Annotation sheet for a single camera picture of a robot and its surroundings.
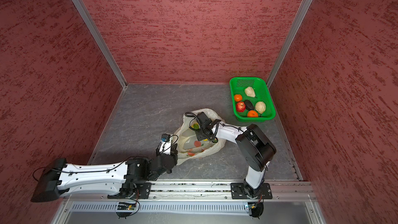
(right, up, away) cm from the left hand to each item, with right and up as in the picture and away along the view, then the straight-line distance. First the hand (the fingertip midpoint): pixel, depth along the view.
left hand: (177, 148), depth 76 cm
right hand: (+12, +2, +16) cm, 20 cm away
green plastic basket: (+48, +24, +31) cm, 62 cm away
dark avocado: (+45, +21, +27) cm, 56 cm away
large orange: (+46, +15, +22) cm, 53 cm away
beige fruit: (+47, +30, +34) cm, 65 cm away
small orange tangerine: (+38, +26, +32) cm, 56 cm away
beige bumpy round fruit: (+52, +20, +25) cm, 61 cm away
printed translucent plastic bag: (+5, -3, +13) cm, 14 cm away
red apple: (+38, +20, +24) cm, 49 cm away
